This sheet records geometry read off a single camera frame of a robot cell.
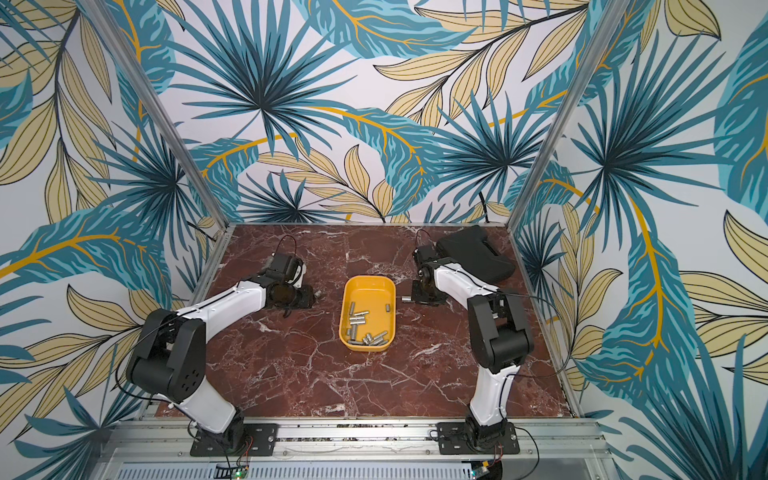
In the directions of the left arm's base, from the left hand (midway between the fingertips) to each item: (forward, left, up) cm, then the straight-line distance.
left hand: (308, 302), depth 92 cm
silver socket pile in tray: (-3, -15, -4) cm, 16 cm away
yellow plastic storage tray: (+7, -21, -6) cm, 24 cm away
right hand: (+4, -37, -3) cm, 37 cm away
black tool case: (+24, -54, -2) cm, 59 cm away
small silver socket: (+5, -2, -2) cm, 5 cm away
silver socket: (+5, -31, -5) cm, 32 cm away
